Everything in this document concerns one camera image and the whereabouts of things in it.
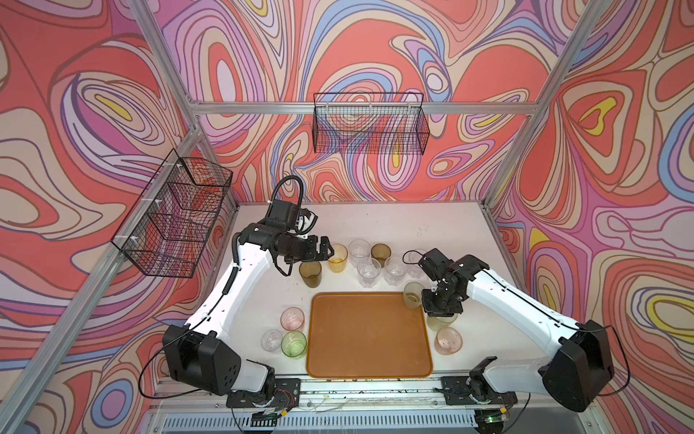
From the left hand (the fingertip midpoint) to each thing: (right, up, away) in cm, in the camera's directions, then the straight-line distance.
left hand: (324, 251), depth 77 cm
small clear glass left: (-16, -27, +3) cm, 32 cm away
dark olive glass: (-6, -9, +14) cm, 17 cm away
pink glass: (+38, -28, +4) cm, 47 cm away
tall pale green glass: (+34, -22, +4) cm, 41 cm away
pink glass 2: (-11, -22, +5) cm, 25 cm away
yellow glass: (+3, -6, +18) cm, 19 cm away
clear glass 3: (+24, -9, +19) cm, 32 cm away
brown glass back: (+19, -2, +20) cm, 28 cm away
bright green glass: (-10, -29, +5) cm, 31 cm away
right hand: (+32, -20, 0) cm, 38 cm away
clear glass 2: (+14, -9, +18) cm, 25 cm away
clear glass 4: (+24, -4, -9) cm, 26 cm away
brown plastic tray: (+13, -27, +6) cm, 31 cm away
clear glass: (+11, -2, +24) cm, 27 cm away
